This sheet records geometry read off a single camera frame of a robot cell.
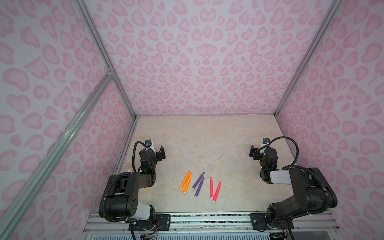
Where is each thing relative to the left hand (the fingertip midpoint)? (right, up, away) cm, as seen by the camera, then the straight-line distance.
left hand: (155, 145), depth 92 cm
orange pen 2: (+20, -21, -6) cm, 30 cm away
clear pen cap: (+31, -8, +6) cm, 32 cm away
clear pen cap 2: (+29, -11, +3) cm, 31 cm away
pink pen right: (+35, -26, -11) cm, 45 cm away
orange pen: (+18, -19, -6) cm, 27 cm away
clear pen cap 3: (+40, -8, +5) cm, 41 cm away
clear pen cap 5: (+35, -13, +1) cm, 38 cm away
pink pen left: (+34, -23, -8) cm, 42 cm away
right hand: (+65, 0, +1) cm, 65 cm away
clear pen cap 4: (+33, -12, +1) cm, 35 cm away
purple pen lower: (+27, -23, -8) cm, 36 cm away
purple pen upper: (+26, -20, -6) cm, 33 cm away
